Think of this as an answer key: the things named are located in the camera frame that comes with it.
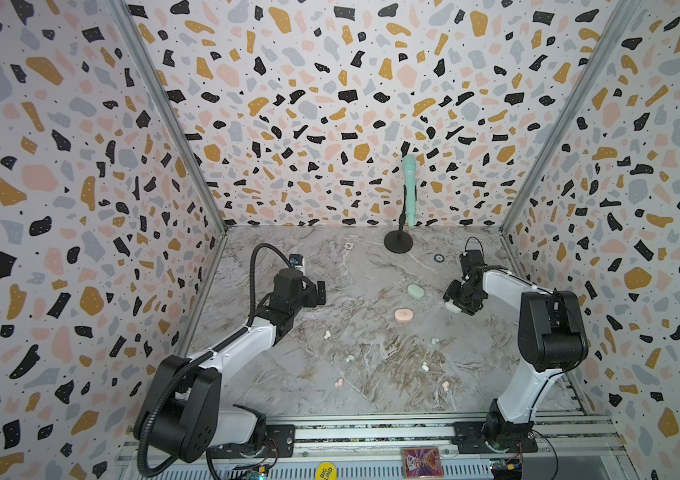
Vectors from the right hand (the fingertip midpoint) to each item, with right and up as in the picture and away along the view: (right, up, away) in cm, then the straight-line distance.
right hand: (452, 295), depth 98 cm
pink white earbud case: (-16, -6, -3) cm, 18 cm away
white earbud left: (-40, -11, -6) cm, 42 cm away
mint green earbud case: (-11, +1, +5) cm, 13 cm away
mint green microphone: (-14, +43, -1) cm, 45 cm away
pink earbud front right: (-7, -23, -15) cm, 28 cm away
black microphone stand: (-15, +19, +18) cm, 30 cm away
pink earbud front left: (-36, -22, -15) cm, 45 cm away
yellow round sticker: (-38, -37, -28) cm, 60 cm away
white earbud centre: (-12, -19, -12) cm, 25 cm away
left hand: (-44, +7, -10) cm, 46 cm away
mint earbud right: (-8, -13, -7) cm, 17 cm away
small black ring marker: (0, +12, +15) cm, 19 cm away
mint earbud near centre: (-33, -17, -10) cm, 38 cm away
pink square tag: (-16, -36, -28) cm, 48 cm away
